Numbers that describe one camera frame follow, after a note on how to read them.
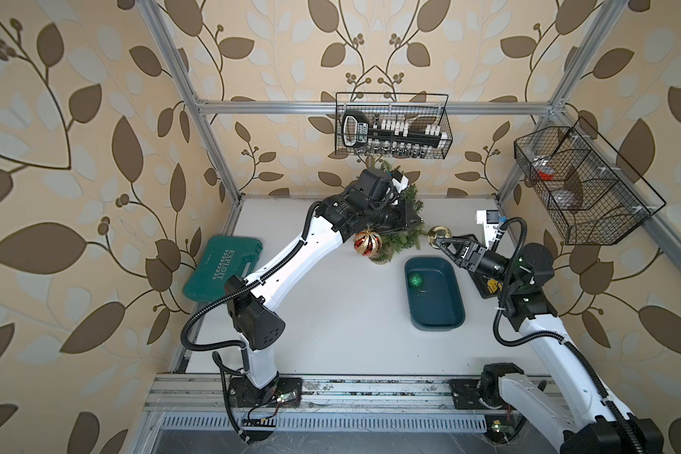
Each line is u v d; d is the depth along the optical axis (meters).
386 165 0.81
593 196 0.73
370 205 0.57
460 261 0.60
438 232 0.64
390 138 0.85
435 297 0.91
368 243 0.71
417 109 0.91
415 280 0.90
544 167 0.81
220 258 0.96
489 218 0.61
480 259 0.58
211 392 0.77
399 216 0.61
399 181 0.65
